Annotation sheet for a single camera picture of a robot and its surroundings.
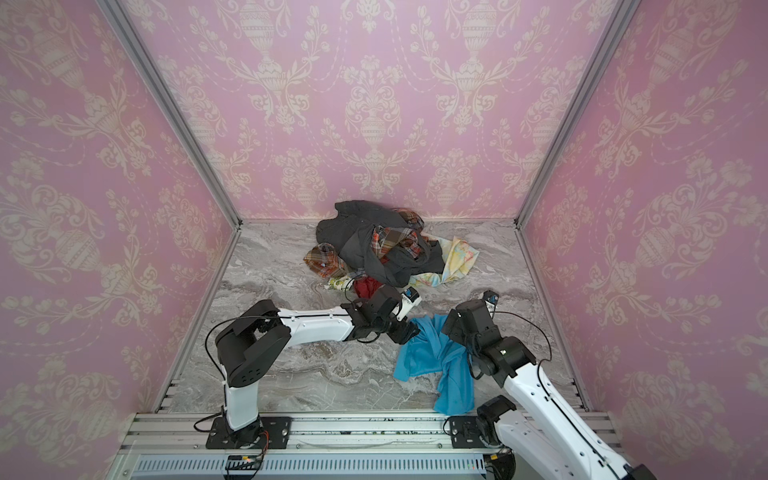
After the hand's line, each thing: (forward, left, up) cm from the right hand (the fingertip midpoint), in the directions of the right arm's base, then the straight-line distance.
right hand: (461, 322), depth 80 cm
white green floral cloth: (+19, +34, -7) cm, 39 cm away
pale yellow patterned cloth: (+29, -6, -8) cm, 31 cm away
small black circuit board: (-27, +57, -14) cm, 65 cm away
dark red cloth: (+17, +26, -7) cm, 32 cm away
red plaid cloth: (+29, +41, -7) cm, 51 cm away
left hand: (+3, +12, -8) cm, 15 cm away
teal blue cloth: (-6, +9, -3) cm, 11 cm away
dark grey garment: (+43, +33, -6) cm, 54 cm away
